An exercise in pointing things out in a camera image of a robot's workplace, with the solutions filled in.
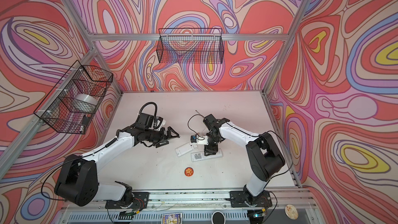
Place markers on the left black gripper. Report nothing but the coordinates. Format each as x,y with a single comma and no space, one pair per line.
169,129

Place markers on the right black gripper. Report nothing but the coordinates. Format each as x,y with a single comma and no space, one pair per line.
208,148

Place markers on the long white remote control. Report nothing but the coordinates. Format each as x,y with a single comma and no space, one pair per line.
200,156

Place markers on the small white remote control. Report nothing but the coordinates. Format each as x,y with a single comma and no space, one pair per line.
185,149

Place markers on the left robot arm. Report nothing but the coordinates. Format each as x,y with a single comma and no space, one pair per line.
78,180

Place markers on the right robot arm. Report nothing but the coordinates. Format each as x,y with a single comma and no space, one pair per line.
265,157

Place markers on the red round badge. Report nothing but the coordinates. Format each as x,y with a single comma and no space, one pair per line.
188,171

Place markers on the black round cup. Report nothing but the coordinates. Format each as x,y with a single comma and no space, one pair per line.
218,218

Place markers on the colourful printed card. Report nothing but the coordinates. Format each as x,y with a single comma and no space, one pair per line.
173,218

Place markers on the small black item in basket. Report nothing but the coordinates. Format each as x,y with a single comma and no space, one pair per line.
85,121

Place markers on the white roll in basket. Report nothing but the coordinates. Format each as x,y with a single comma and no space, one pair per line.
84,103

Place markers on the beige round disc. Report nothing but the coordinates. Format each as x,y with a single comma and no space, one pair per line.
291,212

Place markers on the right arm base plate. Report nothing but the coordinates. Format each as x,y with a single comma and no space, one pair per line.
245,199

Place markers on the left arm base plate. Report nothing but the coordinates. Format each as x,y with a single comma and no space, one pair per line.
138,201

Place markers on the back black wire basket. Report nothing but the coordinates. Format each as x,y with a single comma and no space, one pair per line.
190,46

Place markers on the black wire basket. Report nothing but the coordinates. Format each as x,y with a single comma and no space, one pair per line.
58,113
190,46

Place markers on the left black wire basket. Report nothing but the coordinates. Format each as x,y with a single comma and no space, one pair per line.
58,113

